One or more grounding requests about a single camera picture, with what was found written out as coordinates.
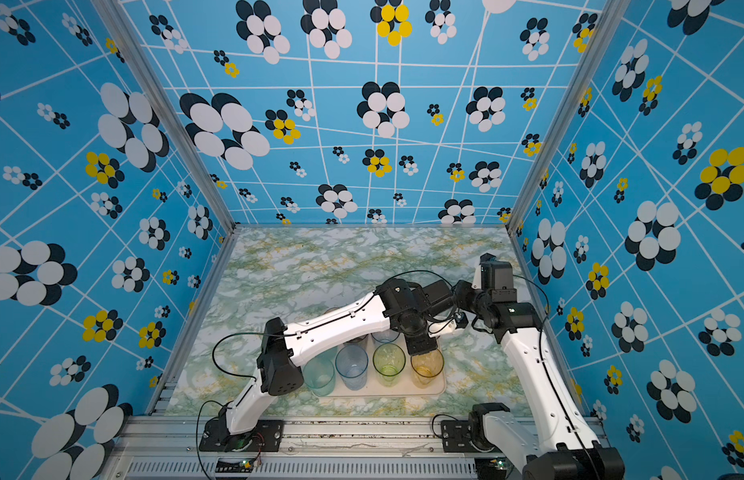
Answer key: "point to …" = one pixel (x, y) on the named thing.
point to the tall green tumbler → (389, 361)
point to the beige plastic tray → (406, 388)
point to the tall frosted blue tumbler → (351, 363)
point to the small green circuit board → (230, 466)
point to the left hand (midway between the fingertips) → (431, 343)
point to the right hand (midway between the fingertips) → (461, 291)
